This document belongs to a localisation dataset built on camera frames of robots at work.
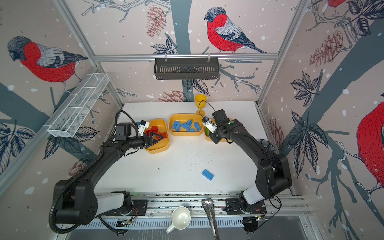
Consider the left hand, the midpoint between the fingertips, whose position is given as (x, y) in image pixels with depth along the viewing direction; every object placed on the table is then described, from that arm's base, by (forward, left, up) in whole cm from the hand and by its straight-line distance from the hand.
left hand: (158, 139), depth 79 cm
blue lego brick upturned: (+21, -7, -15) cm, 26 cm away
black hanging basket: (+54, -14, +10) cm, 56 cm away
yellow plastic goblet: (+37, -24, -7) cm, 45 cm away
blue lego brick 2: (-13, -27, -17) cm, 35 cm away
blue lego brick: (+21, -21, -17) cm, 34 cm away
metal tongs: (-29, -26, -13) cm, 41 cm away
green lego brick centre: (+15, -28, -15) cm, 35 cm away
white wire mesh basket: (+8, +42, +12) cm, 45 cm away
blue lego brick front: (+18, -17, -17) cm, 30 cm away
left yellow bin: (+4, +1, -15) cm, 15 cm away
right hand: (+6, -31, -5) cm, 32 cm away
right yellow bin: (+8, -29, -13) cm, 33 cm away
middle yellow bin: (+29, -11, -17) cm, 35 cm away
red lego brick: (+17, +8, -15) cm, 24 cm away
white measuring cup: (-34, -13, -17) cm, 40 cm away
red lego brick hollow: (+14, +2, -17) cm, 22 cm away
